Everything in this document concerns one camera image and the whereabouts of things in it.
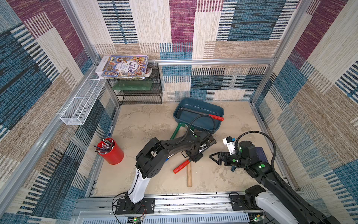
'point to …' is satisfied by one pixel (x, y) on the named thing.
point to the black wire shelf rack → (148, 90)
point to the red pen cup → (109, 150)
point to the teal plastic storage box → (202, 122)
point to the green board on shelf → (133, 85)
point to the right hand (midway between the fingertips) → (215, 158)
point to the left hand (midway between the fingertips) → (195, 158)
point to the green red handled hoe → (174, 134)
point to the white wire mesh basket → (77, 111)
